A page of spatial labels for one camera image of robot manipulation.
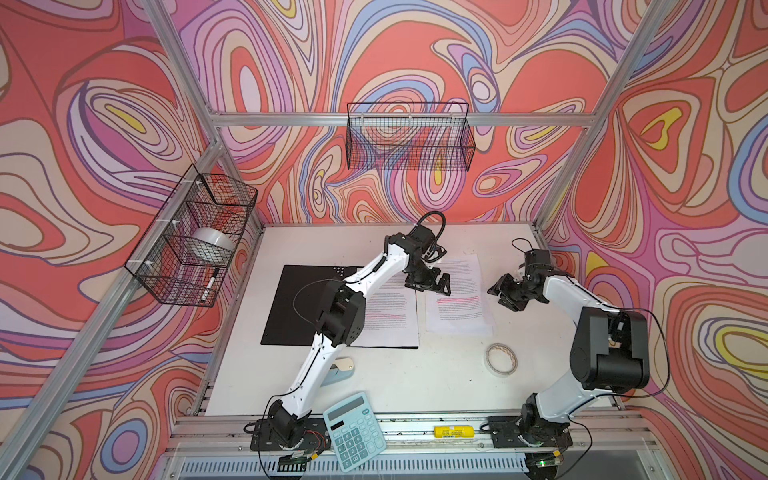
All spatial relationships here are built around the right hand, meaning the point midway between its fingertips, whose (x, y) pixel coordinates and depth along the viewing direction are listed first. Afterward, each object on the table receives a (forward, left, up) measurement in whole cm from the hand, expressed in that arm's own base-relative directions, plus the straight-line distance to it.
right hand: (494, 299), depth 93 cm
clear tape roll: (-18, -2, -4) cm, 18 cm away
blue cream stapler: (-20, +47, -1) cm, 51 cm away
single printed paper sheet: (-4, +33, -4) cm, 33 cm away
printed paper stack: (-1, +8, -5) cm, 9 cm away
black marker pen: (-6, +77, +22) cm, 81 cm away
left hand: (+2, +17, +3) cm, 17 cm away
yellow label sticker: (-35, +19, -3) cm, 40 cm away
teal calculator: (-35, +43, -2) cm, 55 cm away
